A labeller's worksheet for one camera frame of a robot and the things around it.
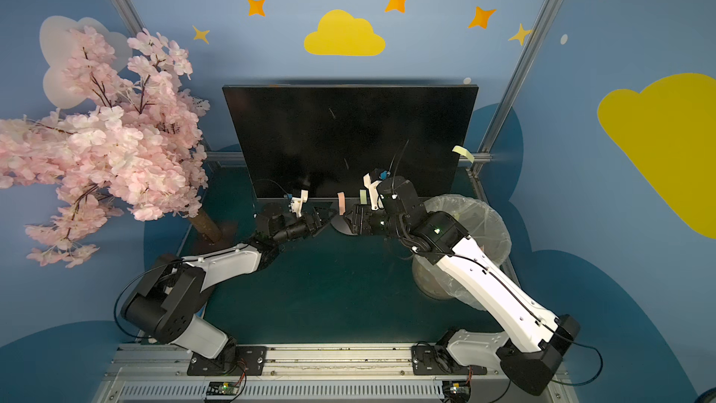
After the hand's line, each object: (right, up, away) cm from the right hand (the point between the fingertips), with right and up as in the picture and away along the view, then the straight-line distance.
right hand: (355, 212), depth 68 cm
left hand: (-6, -1, +15) cm, 16 cm away
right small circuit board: (+27, -48, +6) cm, 56 cm away
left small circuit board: (-35, -47, +4) cm, 59 cm away
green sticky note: (+2, +3, +17) cm, 17 cm away
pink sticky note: (-5, +2, +18) cm, 19 cm away
